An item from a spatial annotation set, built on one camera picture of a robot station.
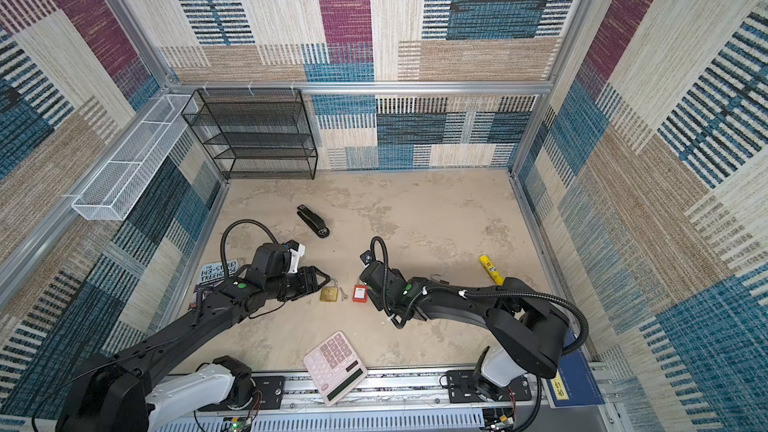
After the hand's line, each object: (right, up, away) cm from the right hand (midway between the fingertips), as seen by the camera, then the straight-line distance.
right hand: (383, 285), depth 87 cm
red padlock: (-7, -3, 0) cm, 7 cm away
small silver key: (-12, -3, +2) cm, 13 cm away
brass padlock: (-16, -3, +1) cm, 16 cm away
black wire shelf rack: (-47, +49, +23) cm, 71 cm away
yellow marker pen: (+34, +1, +4) cm, 34 cm away
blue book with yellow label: (+46, -20, -14) cm, 52 cm away
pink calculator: (-12, -18, -11) cm, 24 cm away
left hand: (-16, +4, -5) cm, 17 cm away
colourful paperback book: (-52, +1, +4) cm, 52 cm away
